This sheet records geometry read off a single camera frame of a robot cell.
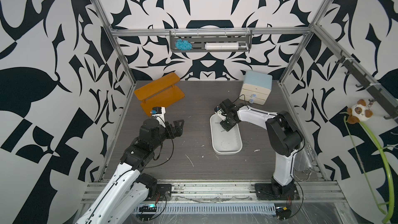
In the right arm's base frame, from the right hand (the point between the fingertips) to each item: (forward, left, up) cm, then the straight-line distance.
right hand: (223, 122), depth 98 cm
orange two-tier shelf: (+23, +42, +2) cm, 48 cm away
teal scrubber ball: (+32, +24, +34) cm, 52 cm away
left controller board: (-43, +38, -3) cm, 58 cm away
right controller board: (-45, -22, -3) cm, 51 cm away
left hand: (-10, +27, +22) cm, 37 cm away
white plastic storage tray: (-13, +1, 0) cm, 13 cm away
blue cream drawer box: (+17, -21, +13) cm, 30 cm away
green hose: (-45, -45, +25) cm, 69 cm away
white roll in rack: (+30, +2, +34) cm, 45 cm away
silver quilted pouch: (-25, -36, +6) cm, 44 cm away
